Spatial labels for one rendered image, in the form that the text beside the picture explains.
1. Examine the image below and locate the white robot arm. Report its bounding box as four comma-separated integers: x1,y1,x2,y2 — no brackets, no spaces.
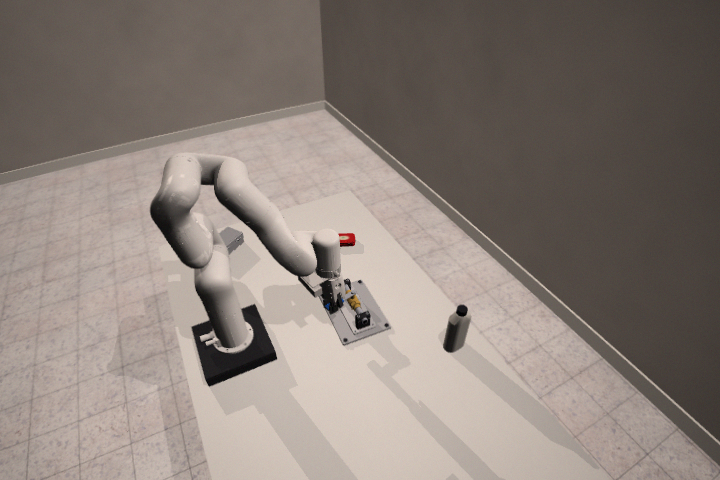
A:
150,152,341,354

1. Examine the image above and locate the red mint tin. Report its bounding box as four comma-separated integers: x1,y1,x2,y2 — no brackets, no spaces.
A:
338,233,355,247

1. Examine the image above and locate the grey bottle with black cap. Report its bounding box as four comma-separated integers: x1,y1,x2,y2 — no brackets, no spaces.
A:
443,305,471,353

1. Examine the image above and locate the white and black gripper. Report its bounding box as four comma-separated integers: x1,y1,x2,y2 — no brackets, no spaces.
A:
320,272,346,314

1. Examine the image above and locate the dark grey hinged case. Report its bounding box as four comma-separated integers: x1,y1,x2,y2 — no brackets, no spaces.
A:
219,227,244,254

